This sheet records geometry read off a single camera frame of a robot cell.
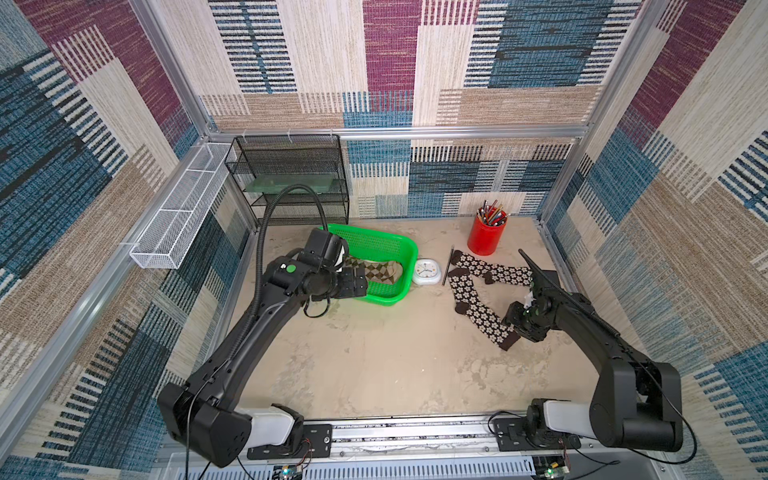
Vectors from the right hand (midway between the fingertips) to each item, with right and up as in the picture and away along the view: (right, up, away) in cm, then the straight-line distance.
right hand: (511, 329), depth 87 cm
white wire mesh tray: (-102, +27, +5) cm, 105 cm away
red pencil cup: (-2, +30, +14) cm, 33 cm away
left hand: (-44, +14, -11) cm, 47 cm away
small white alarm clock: (-22, +16, +15) cm, 31 cm away
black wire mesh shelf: (-76, +51, +16) cm, 93 cm away
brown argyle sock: (-36, +16, +11) cm, 40 cm away
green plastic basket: (-39, +24, +28) cm, 53 cm away
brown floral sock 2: (-6, +2, +7) cm, 10 cm away
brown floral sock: (+1, +15, +18) cm, 23 cm away
